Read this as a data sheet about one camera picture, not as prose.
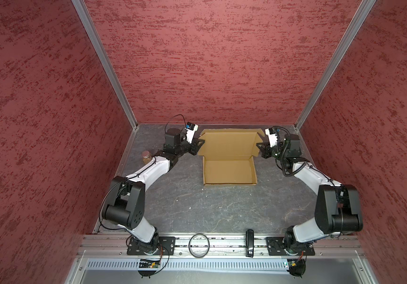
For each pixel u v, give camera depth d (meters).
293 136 0.73
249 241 0.73
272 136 0.79
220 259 0.73
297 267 0.71
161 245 0.74
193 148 0.79
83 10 0.71
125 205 0.45
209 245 0.74
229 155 0.96
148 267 0.72
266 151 0.79
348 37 0.79
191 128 0.76
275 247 0.74
